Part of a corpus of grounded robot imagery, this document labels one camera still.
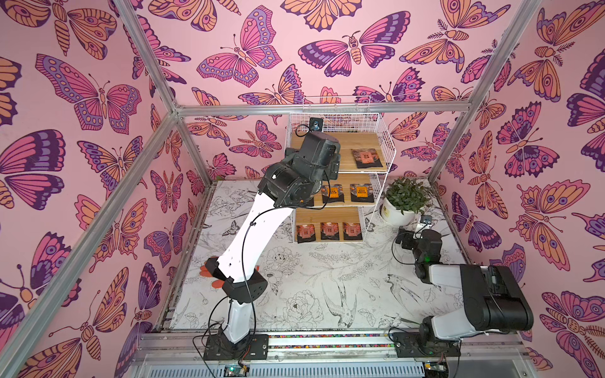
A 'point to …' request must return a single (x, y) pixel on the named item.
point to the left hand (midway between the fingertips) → (319, 155)
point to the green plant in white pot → (404, 198)
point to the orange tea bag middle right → (361, 193)
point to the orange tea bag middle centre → (336, 194)
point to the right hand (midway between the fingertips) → (408, 228)
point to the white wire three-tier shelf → (341, 215)
